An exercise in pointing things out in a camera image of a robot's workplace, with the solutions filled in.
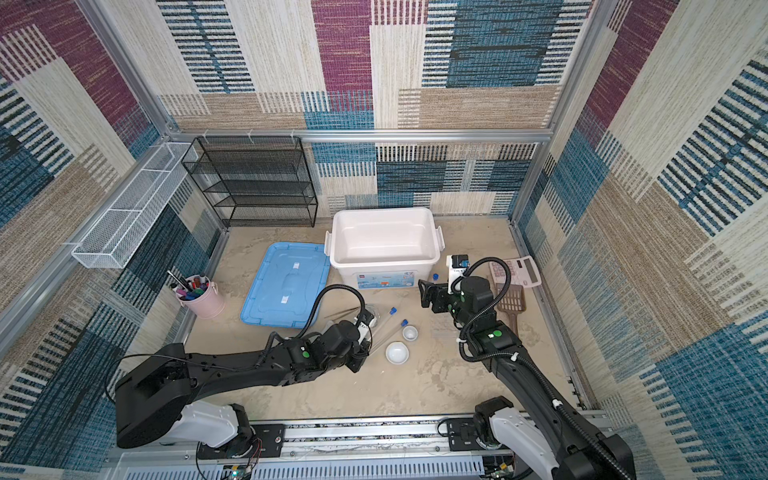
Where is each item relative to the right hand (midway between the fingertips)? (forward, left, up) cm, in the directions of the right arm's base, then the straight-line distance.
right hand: (434, 284), depth 80 cm
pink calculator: (+14, -33, -17) cm, 40 cm away
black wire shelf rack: (+46, +59, 0) cm, 75 cm away
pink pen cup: (+2, +66, -11) cm, 67 cm away
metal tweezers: (+3, +25, -18) cm, 31 cm away
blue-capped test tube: (+4, -1, -3) cm, 5 cm away
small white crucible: (-6, +6, -16) cm, 19 cm away
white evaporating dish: (-12, +10, -17) cm, 23 cm away
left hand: (-10, +18, -11) cm, 23 cm away
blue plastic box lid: (+13, +46, -18) cm, 51 cm away
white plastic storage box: (+30, +13, -20) cm, 38 cm away
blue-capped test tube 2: (-2, +8, -18) cm, 20 cm away
